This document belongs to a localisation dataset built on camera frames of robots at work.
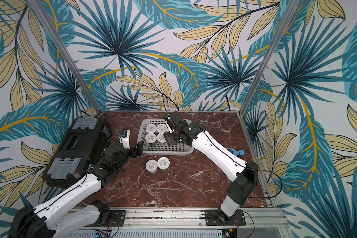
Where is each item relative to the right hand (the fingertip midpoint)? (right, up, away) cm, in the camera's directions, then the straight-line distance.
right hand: (172, 135), depth 78 cm
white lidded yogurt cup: (-15, +3, +22) cm, 27 cm away
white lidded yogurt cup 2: (-8, +3, +23) cm, 24 cm away
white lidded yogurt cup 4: (-8, -3, +17) cm, 19 cm away
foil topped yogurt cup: (-13, -18, +8) cm, 24 cm away
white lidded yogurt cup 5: (-6, -17, +8) cm, 19 cm away
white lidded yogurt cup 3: (-15, -3, +18) cm, 23 cm away
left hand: (-20, -4, +3) cm, 21 cm away
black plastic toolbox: (-49, -5, +3) cm, 50 cm away
